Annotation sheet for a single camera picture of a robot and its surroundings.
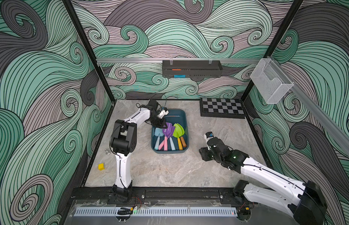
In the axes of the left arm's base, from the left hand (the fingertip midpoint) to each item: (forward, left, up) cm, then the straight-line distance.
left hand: (165, 125), depth 96 cm
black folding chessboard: (+20, -45, -2) cm, 49 cm away
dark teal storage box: (+11, -11, -3) cm, 15 cm away
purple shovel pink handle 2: (0, -2, +1) cm, 3 cm away
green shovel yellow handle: (-3, -8, -5) cm, 10 cm away
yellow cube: (-26, +38, -6) cm, 47 cm away
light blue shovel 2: (-3, +5, -5) cm, 8 cm away
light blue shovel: (-15, -5, -4) cm, 16 cm away
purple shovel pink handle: (-4, -1, -2) cm, 5 cm away
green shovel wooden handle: (-2, -13, -5) cm, 13 cm away
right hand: (-19, -24, +3) cm, 31 cm away
